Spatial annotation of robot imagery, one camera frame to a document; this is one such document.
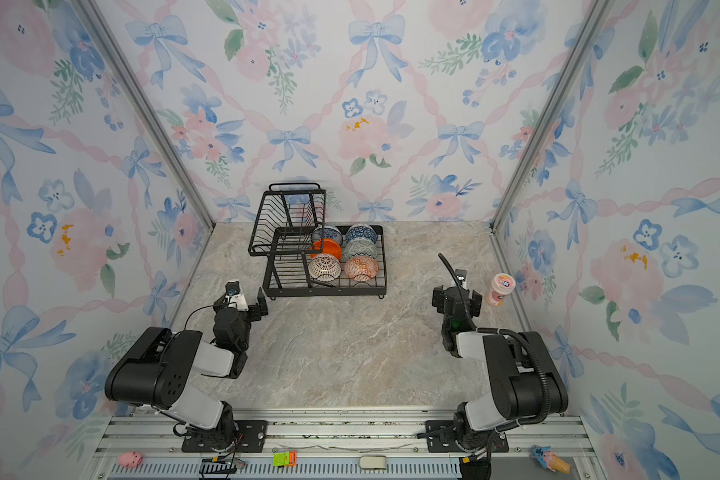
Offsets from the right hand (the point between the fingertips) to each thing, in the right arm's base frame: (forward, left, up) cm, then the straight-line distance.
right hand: (459, 287), depth 93 cm
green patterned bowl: (+18, +31, -2) cm, 36 cm away
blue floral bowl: (+24, +44, -1) cm, 50 cm away
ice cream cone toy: (-44, -14, -5) cm, 46 cm away
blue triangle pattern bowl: (+25, +31, -1) cm, 40 cm away
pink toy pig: (-45, +83, -5) cm, 95 cm away
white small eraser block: (-45, +27, -7) cm, 53 cm away
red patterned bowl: (+11, +31, -4) cm, 33 cm away
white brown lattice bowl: (+10, +44, -4) cm, 45 cm away
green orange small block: (-45, +47, -4) cm, 65 cm away
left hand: (-3, +65, +3) cm, 66 cm away
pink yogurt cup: (-1, -12, +3) cm, 13 cm away
